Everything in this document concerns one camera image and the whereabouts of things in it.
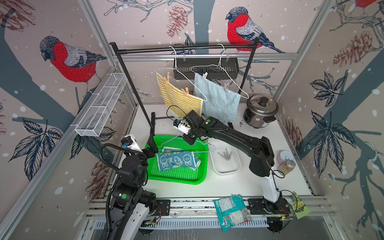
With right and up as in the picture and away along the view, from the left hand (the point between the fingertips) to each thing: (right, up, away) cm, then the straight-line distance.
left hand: (146, 134), depth 67 cm
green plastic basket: (+12, -26, +18) cm, 33 cm away
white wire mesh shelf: (-29, +14, +11) cm, 34 cm away
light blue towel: (+37, +16, +22) cm, 46 cm away
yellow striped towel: (+13, +16, +17) cm, 27 cm away
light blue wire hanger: (+7, -6, +17) cm, 19 cm away
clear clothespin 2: (+43, -16, +23) cm, 51 cm away
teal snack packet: (+40, -37, +2) cm, 55 cm away
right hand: (+16, -2, +17) cm, 24 cm away
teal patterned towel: (+8, -15, +18) cm, 25 cm away
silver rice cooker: (+64, +12, +26) cm, 71 cm away
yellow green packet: (+74, -37, +5) cm, 83 cm away
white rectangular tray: (+37, -21, +20) cm, 47 cm away
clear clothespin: (+40, -17, +23) cm, 49 cm away
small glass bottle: (+71, -19, +11) cm, 75 cm away
